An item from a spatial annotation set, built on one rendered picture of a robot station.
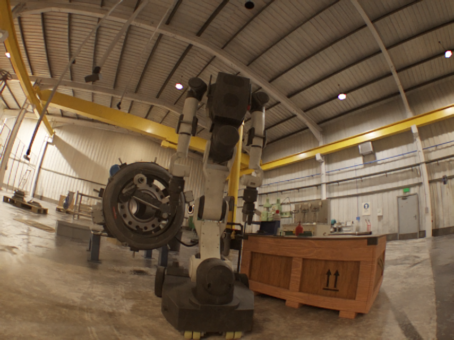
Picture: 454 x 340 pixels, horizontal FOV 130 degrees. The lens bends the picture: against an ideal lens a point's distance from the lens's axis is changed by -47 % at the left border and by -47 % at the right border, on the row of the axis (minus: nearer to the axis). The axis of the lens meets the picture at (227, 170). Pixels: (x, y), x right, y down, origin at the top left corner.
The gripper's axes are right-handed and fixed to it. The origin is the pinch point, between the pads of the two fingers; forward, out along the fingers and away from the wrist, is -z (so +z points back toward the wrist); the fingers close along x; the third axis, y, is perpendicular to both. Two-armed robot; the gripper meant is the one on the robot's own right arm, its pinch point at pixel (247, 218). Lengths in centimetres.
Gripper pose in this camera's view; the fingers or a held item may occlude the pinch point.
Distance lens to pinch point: 122.2
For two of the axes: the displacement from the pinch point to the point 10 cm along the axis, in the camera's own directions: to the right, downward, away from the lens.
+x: -2.0, 0.7, 9.8
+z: 1.4, -9.9, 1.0
